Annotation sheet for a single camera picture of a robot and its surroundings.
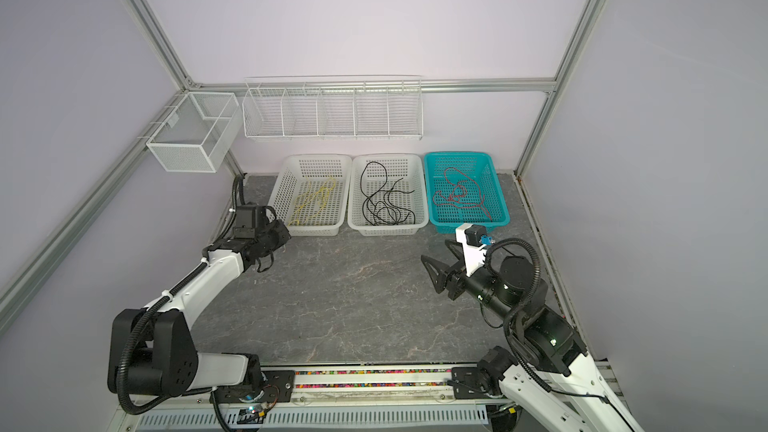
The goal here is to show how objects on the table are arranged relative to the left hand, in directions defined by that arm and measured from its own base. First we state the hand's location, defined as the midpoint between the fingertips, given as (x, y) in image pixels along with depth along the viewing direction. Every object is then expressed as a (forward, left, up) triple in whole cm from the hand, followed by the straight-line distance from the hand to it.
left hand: (288, 233), depth 89 cm
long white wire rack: (+38, -14, +18) cm, 44 cm away
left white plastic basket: (+33, +5, -9) cm, 34 cm away
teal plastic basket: (+29, -68, -6) cm, 74 cm away
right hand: (-20, -40, +20) cm, 49 cm away
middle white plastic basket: (+32, -40, -6) cm, 52 cm away
